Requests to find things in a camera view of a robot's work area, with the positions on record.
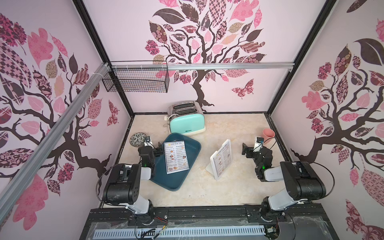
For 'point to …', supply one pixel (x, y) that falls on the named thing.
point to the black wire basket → (137, 76)
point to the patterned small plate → (137, 139)
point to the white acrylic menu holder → (211, 167)
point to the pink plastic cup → (268, 134)
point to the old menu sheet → (223, 158)
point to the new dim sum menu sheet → (175, 156)
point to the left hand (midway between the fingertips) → (153, 145)
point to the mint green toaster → (186, 118)
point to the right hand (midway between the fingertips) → (252, 142)
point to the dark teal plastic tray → (176, 180)
